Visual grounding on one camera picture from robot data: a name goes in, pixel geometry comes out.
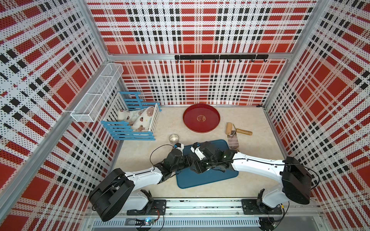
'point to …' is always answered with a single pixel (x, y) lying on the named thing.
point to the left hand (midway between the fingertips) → (196, 158)
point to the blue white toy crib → (120, 130)
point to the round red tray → (201, 118)
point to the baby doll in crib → (140, 119)
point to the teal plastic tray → (187, 177)
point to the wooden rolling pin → (231, 130)
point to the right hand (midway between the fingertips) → (196, 165)
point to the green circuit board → (148, 221)
